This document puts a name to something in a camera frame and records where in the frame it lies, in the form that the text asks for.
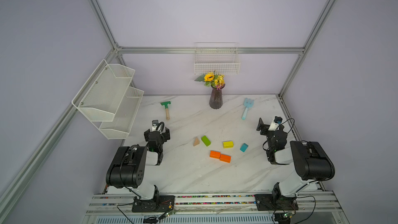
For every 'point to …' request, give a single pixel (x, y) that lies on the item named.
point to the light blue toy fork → (247, 103)
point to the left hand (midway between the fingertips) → (157, 130)
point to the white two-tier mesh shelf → (109, 99)
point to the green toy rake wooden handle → (166, 103)
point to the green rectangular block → (205, 140)
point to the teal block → (244, 147)
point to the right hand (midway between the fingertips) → (268, 121)
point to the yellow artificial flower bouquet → (216, 81)
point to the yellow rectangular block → (228, 144)
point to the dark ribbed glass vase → (216, 99)
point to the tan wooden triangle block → (196, 141)
